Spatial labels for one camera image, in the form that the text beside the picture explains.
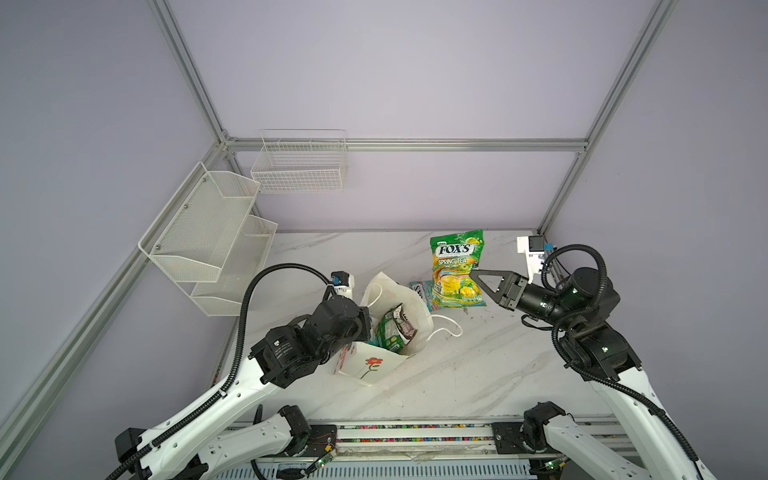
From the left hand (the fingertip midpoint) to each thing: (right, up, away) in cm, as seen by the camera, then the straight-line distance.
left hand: (364, 313), depth 68 cm
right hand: (+22, +9, -11) cm, 26 cm away
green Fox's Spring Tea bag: (+5, -8, +13) cm, 16 cm away
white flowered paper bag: (+2, -12, +1) cm, 12 cm away
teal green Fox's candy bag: (+14, +6, -3) cm, 15 cm away
